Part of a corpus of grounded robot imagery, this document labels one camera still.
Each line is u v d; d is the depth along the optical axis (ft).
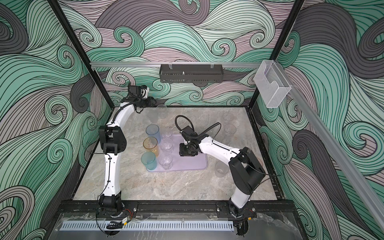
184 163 2.90
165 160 2.96
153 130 3.09
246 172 1.46
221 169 2.82
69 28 2.56
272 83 2.57
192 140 2.11
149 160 2.88
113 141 2.08
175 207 2.46
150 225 2.29
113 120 2.15
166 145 2.96
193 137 2.09
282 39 2.68
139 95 2.78
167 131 3.30
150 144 3.02
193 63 3.11
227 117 3.61
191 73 3.10
